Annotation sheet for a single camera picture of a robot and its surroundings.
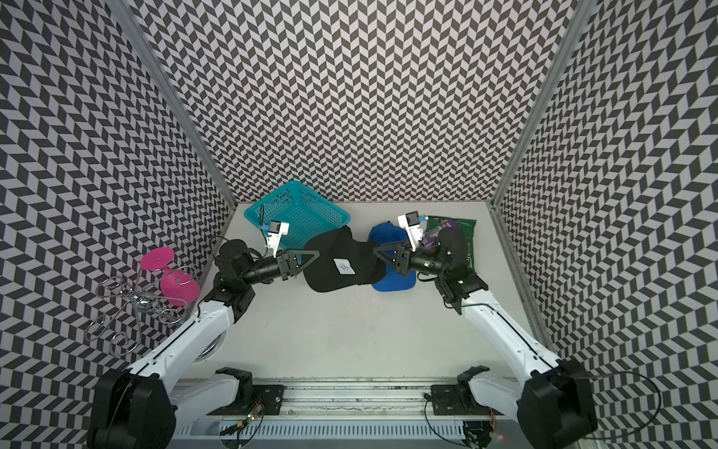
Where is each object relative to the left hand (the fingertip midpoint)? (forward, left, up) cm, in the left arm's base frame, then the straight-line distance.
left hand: (318, 258), depth 71 cm
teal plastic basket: (+41, +15, -25) cm, 50 cm away
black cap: (-2, -7, +1) cm, 7 cm away
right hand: (-1, -15, +2) cm, 15 cm away
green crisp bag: (+28, -50, -22) cm, 62 cm away
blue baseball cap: (+19, -18, -14) cm, 30 cm away
